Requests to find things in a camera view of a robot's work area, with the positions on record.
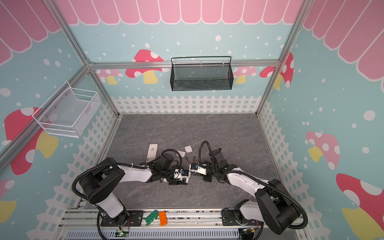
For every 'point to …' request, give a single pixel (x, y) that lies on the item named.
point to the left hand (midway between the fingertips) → (185, 178)
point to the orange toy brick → (163, 218)
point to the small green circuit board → (119, 233)
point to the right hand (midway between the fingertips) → (196, 170)
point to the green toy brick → (152, 217)
